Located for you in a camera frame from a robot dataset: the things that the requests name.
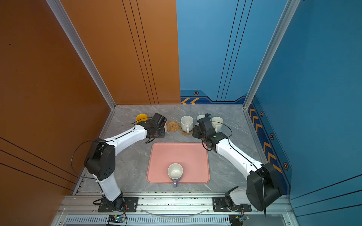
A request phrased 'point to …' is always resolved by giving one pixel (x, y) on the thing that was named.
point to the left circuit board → (116, 218)
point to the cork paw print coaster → (185, 133)
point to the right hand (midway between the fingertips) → (195, 130)
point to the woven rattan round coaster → (173, 126)
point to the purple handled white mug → (175, 172)
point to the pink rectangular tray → (193, 157)
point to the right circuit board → (237, 220)
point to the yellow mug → (141, 117)
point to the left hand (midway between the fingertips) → (161, 131)
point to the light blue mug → (199, 117)
